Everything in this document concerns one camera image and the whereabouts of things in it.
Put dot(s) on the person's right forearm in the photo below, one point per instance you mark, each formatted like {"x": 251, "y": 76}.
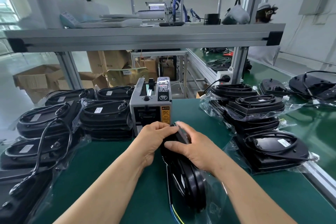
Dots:
{"x": 252, "y": 197}

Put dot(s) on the white power socket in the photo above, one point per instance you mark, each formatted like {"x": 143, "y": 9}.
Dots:
{"x": 224, "y": 78}

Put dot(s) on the white handset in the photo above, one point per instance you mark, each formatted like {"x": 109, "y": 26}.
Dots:
{"x": 69, "y": 19}

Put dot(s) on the black cup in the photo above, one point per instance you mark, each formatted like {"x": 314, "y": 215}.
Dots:
{"x": 212, "y": 19}

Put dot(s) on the unbagged black lamps with cables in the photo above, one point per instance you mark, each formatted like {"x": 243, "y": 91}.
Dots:
{"x": 307, "y": 84}

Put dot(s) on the aluminium table edge rail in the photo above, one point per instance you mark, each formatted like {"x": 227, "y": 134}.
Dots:
{"x": 323, "y": 182}

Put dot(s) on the person's left forearm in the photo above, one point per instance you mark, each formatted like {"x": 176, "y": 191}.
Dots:
{"x": 99, "y": 195}

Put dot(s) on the grey tape dispenser machine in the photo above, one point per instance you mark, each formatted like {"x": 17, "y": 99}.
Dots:
{"x": 149, "y": 103}

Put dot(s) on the person's left hand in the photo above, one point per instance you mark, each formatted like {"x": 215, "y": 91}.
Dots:
{"x": 152, "y": 142}

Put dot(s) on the grey barcode scanner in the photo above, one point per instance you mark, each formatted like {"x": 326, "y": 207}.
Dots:
{"x": 235, "y": 15}

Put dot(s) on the small brown cardboard box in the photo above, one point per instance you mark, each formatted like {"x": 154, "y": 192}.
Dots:
{"x": 200, "y": 94}

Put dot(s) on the white flat scale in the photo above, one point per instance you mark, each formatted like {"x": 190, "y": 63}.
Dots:
{"x": 110, "y": 21}

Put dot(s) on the person's right hand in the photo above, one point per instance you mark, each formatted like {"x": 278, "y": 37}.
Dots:
{"x": 202, "y": 150}

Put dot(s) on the grey metal shelf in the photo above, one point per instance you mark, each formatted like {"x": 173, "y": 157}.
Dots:
{"x": 147, "y": 37}

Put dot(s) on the window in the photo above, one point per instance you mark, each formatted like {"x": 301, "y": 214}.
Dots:
{"x": 8, "y": 19}

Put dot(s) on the group of bagged black lamps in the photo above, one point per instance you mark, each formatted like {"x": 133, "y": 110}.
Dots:
{"x": 262, "y": 124}

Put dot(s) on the white box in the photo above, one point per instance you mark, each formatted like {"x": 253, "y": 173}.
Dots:
{"x": 84, "y": 8}

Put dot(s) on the black phone on shelf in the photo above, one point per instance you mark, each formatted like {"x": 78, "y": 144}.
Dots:
{"x": 171, "y": 24}

